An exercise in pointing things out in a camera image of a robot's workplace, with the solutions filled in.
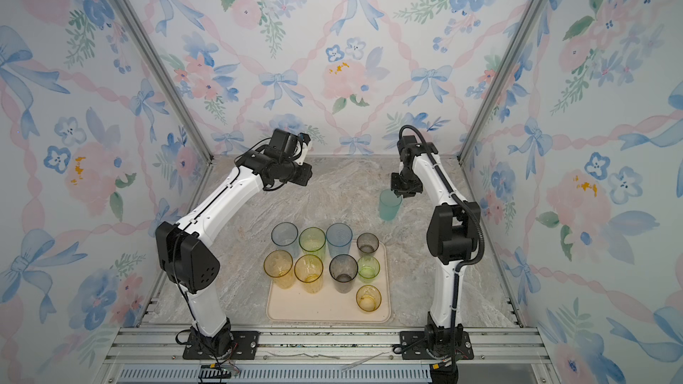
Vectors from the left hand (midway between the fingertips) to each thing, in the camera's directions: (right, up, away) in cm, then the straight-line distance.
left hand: (310, 170), depth 85 cm
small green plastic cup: (+19, -32, +1) cm, 37 cm away
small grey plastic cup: (+19, -25, +7) cm, 32 cm away
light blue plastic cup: (-8, -21, -2) cm, 22 cm away
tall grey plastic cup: (+11, -32, 0) cm, 33 cm away
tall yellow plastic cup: (0, -31, -4) cm, 31 cm away
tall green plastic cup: (+1, -23, +1) cm, 23 cm away
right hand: (+32, -7, +9) cm, 34 cm away
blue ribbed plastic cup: (+9, -22, +2) cm, 24 cm away
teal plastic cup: (+27, -12, +8) cm, 30 cm away
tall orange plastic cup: (-10, -30, 0) cm, 32 cm away
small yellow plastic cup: (+18, -39, -3) cm, 44 cm away
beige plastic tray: (-5, -42, -3) cm, 42 cm away
